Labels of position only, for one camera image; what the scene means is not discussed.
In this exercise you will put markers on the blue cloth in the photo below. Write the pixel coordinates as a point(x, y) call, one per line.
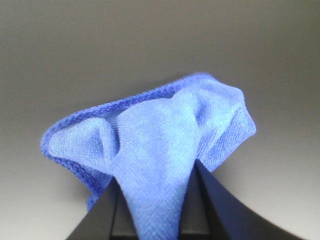
point(155, 140)

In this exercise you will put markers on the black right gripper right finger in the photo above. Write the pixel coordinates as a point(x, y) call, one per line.
point(215, 212)

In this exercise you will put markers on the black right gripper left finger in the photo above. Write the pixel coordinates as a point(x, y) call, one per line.
point(107, 215)

